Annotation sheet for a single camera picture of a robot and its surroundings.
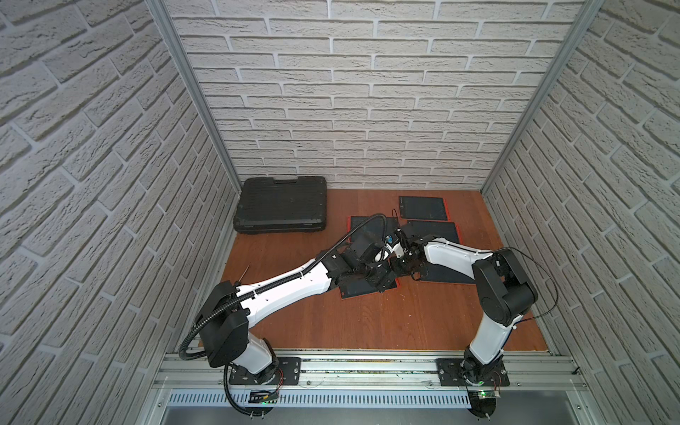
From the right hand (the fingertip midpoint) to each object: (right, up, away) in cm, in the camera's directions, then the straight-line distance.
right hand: (398, 271), depth 94 cm
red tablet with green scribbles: (+21, +15, +13) cm, 29 cm away
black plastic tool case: (-52, +24, +12) cm, 59 cm away
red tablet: (+15, +24, +19) cm, 34 cm away
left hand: (-6, +6, -17) cm, 19 cm away
